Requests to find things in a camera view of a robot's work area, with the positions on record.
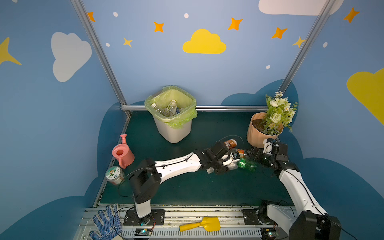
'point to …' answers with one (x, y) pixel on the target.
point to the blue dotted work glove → (111, 228)
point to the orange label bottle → (241, 152)
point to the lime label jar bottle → (171, 109)
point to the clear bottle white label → (210, 170)
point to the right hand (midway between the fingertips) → (254, 151)
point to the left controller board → (143, 232)
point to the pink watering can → (123, 153)
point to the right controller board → (268, 233)
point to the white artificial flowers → (279, 113)
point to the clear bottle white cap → (158, 109)
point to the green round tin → (115, 175)
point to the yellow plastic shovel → (209, 223)
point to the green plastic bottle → (245, 164)
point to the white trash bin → (172, 134)
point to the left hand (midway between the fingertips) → (228, 164)
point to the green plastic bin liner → (183, 99)
